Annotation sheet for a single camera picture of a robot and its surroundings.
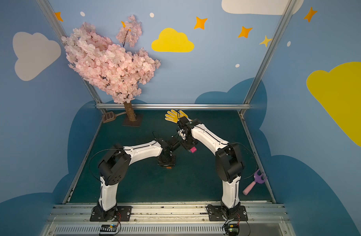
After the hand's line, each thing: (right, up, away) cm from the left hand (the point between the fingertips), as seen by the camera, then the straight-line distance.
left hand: (172, 164), depth 91 cm
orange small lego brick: (-2, -2, -1) cm, 3 cm away
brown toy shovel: (-51, +32, +24) cm, 65 cm away
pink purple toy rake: (+52, -6, -5) cm, 53 cm away
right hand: (+12, +13, 0) cm, 18 cm away
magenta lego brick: (+13, +10, -5) cm, 17 cm away
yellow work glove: (0, +32, +28) cm, 43 cm away
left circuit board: (-31, -27, -18) cm, 45 cm away
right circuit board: (+31, -28, -18) cm, 46 cm away
